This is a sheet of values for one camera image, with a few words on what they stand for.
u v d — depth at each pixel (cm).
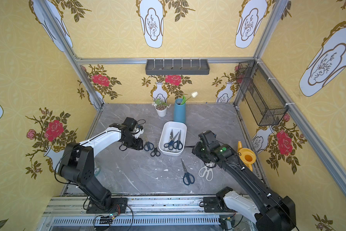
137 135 83
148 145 97
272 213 38
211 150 58
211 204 74
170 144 96
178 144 97
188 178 83
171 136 101
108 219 71
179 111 96
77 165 47
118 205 73
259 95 80
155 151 94
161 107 109
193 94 90
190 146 97
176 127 104
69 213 75
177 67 92
